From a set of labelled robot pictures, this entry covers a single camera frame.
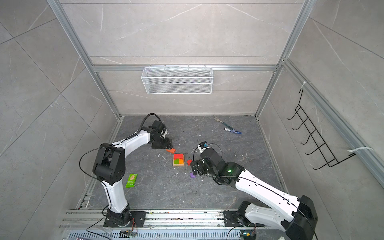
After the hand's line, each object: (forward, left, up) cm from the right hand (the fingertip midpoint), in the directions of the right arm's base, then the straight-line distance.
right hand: (198, 160), depth 77 cm
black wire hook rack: (-8, -54, +15) cm, 56 cm away
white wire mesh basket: (+54, +13, +14) cm, 57 cm away
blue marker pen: (+32, -28, -17) cm, 46 cm away
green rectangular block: (+7, +13, -14) cm, 21 cm away
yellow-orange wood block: (+7, +11, -14) cm, 19 cm away
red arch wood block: (+10, +12, -13) cm, 20 cm away
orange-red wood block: (+15, +17, -15) cm, 27 cm away
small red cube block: (+7, +6, -16) cm, 18 cm away
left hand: (+18, +20, -10) cm, 29 cm away
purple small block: (-1, +4, -16) cm, 16 cm away
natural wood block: (+5, +12, -15) cm, 21 cm away
